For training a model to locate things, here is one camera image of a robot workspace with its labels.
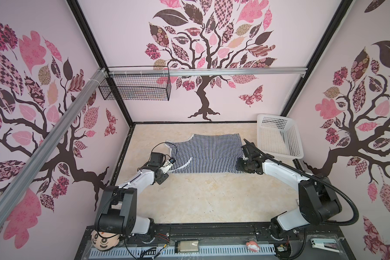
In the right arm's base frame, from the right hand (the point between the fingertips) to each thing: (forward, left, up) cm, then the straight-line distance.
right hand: (238, 164), depth 91 cm
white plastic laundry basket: (+25, -34, -5) cm, 42 cm away
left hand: (-4, +46, -4) cm, 47 cm away
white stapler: (-38, -34, -5) cm, 51 cm away
